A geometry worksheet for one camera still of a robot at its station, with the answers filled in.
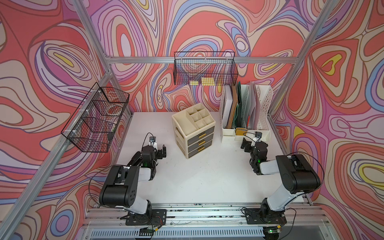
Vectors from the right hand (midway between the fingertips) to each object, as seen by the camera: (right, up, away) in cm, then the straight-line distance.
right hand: (251, 142), depth 96 cm
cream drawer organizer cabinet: (-37, +7, -18) cm, 42 cm away
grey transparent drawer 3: (-37, -5, -7) cm, 38 cm away
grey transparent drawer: (-32, +6, -15) cm, 36 cm away
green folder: (-10, +15, -3) cm, 18 cm away
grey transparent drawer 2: (-33, +1, -9) cm, 35 cm away
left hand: (-61, -2, -2) cm, 61 cm away
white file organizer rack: (-7, +20, -7) cm, 22 cm away
